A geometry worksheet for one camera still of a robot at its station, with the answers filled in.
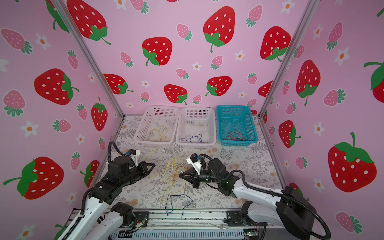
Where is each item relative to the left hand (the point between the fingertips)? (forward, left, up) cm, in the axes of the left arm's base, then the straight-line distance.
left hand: (155, 164), depth 74 cm
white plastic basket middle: (+41, -20, -17) cm, 49 cm away
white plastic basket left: (+41, +10, -17) cm, 46 cm away
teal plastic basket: (+42, -51, -18) cm, 68 cm away
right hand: (-7, -13, +1) cm, 15 cm away
